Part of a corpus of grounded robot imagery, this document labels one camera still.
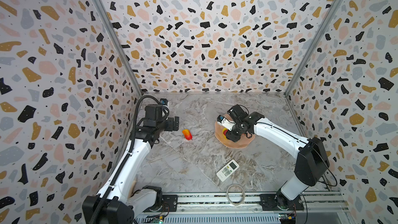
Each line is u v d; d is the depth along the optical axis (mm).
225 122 778
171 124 700
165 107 615
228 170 834
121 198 388
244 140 948
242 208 731
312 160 448
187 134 948
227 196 754
